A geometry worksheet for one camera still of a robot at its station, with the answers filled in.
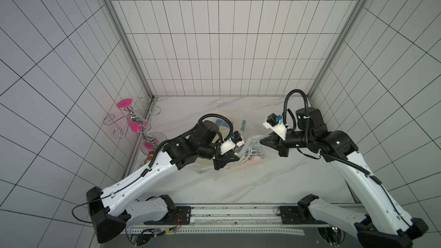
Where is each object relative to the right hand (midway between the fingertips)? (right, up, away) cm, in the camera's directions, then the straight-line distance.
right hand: (261, 136), depth 65 cm
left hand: (-12, -9, 0) cm, 15 cm away
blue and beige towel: (-3, +1, +36) cm, 36 cm away
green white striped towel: (-3, -6, +3) cm, 7 cm away
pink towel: (-1, -11, +5) cm, 12 cm away
